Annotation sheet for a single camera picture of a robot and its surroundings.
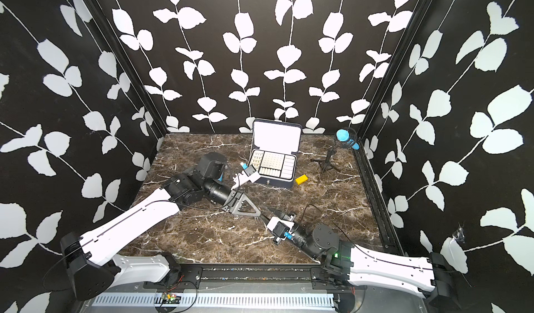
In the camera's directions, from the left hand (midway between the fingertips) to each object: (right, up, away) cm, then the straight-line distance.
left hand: (256, 214), depth 57 cm
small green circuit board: (-31, -34, +14) cm, 48 cm away
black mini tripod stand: (+30, +12, +41) cm, 52 cm away
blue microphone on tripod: (+34, +25, +27) cm, 49 cm away
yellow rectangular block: (+18, +4, +43) cm, 47 cm away
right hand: (+1, +2, +3) cm, 4 cm away
